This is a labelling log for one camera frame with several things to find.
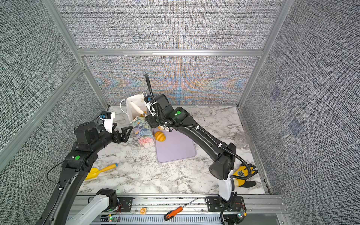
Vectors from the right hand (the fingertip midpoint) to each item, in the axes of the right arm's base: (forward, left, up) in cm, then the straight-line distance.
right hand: (152, 115), depth 76 cm
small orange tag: (-40, +4, -28) cm, 49 cm away
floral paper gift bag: (+2, +9, -13) cm, 16 cm away
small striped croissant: (+3, -1, -25) cm, 25 cm away
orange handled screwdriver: (-41, -10, -27) cm, 50 cm away
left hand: (-8, +13, +1) cm, 15 cm away
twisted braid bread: (-10, -5, +1) cm, 11 cm away
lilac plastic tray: (-3, -12, -29) cm, 31 cm away
